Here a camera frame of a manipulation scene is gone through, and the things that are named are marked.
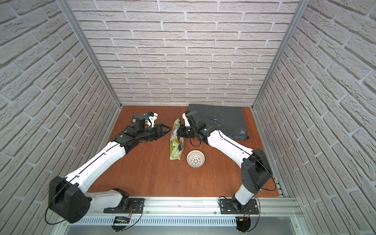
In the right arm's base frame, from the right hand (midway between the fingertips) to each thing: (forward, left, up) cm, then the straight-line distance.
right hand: (171, 134), depth 79 cm
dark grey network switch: (+23, -41, -19) cm, 51 cm away
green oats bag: (-4, -3, -3) cm, 6 cm away
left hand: (+2, +1, +5) cm, 5 cm away
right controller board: (-41, -34, -20) cm, 57 cm away
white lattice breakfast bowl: (-7, -13, -19) cm, 24 cm away
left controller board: (-37, +27, -22) cm, 51 cm away
